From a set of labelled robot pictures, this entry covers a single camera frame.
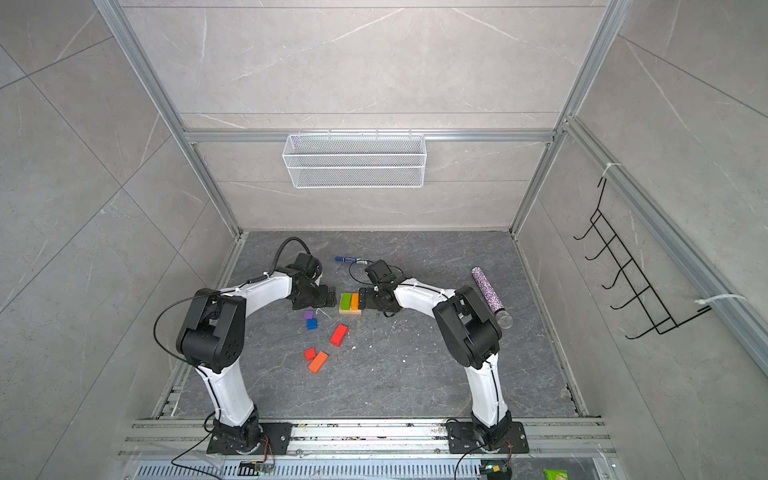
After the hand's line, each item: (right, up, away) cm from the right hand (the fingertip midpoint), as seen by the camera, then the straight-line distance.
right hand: (370, 301), depth 98 cm
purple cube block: (-20, -4, -3) cm, 21 cm away
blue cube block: (-18, -7, -5) cm, 20 cm away
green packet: (+46, -36, -30) cm, 65 cm away
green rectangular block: (-8, 0, -1) cm, 8 cm away
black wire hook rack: (+62, +3, -38) cm, 73 cm away
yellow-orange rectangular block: (-5, 0, -3) cm, 6 cm away
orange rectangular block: (-15, -16, -12) cm, 25 cm away
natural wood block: (-6, -3, -3) cm, 8 cm away
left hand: (-16, +2, 0) cm, 16 cm away
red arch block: (-9, -9, -8) cm, 15 cm away
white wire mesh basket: (-5, +48, +3) cm, 48 cm away
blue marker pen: (-5, +13, +10) cm, 17 cm away
